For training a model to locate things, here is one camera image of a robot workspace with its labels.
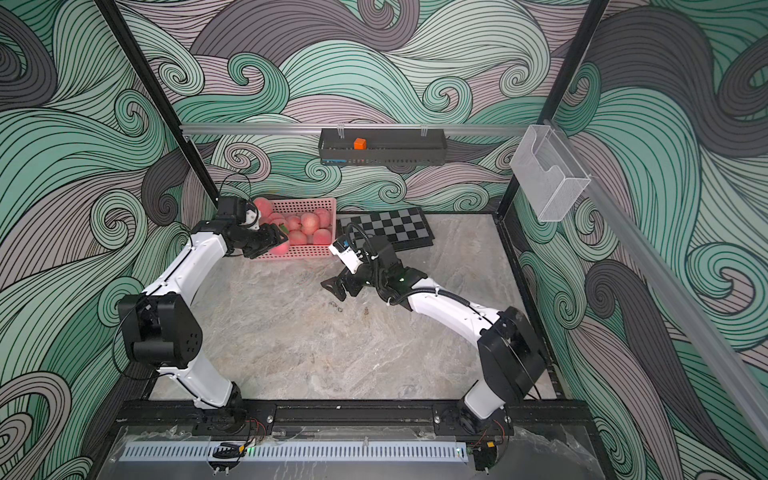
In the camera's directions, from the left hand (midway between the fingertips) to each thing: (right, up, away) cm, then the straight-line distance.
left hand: (279, 238), depth 88 cm
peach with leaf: (+5, +6, +16) cm, 18 cm away
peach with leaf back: (+10, +1, +17) cm, 20 cm away
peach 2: (+1, 0, +17) cm, 17 cm away
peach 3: (-1, +6, +20) cm, 20 cm away
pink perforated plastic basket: (0, +13, +29) cm, 32 cm away
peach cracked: (-8, +7, +21) cm, 23 cm away
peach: (+9, +8, +25) cm, 27 cm away
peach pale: (+2, -3, -5) cm, 6 cm away
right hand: (+19, -8, -9) cm, 23 cm away
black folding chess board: (+41, +3, +22) cm, 46 cm away
